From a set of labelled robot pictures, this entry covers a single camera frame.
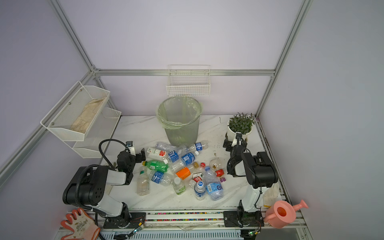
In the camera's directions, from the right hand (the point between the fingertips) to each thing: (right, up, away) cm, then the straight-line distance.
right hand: (234, 136), depth 94 cm
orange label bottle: (-31, -20, -10) cm, 38 cm away
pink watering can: (+13, -34, -28) cm, 46 cm away
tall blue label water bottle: (-30, -14, -5) cm, 34 cm away
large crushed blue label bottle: (-15, -26, -14) cm, 34 cm away
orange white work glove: (-79, -43, -23) cm, 93 cm away
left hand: (-64, -9, 0) cm, 64 cm away
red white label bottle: (-24, -22, -9) cm, 34 cm away
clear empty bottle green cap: (-56, -28, -9) cm, 63 cm away
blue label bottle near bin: (-23, -7, +2) cm, 24 cm away
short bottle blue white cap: (-23, -25, -23) cm, 41 cm away
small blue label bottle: (-38, -11, -7) cm, 40 cm away
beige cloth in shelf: (-84, +9, -18) cm, 86 cm away
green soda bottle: (-48, -17, -6) cm, 51 cm away
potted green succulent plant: (+4, +8, -2) cm, 9 cm away
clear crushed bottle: (-46, -7, +3) cm, 46 cm away
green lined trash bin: (-36, +14, +9) cm, 40 cm away
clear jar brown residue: (-12, -17, -4) cm, 21 cm away
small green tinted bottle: (-35, -28, -9) cm, 45 cm away
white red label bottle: (-50, -11, -3) cm, 51 cm away
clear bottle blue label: (-42, -24, -10) cm, 50 cm away
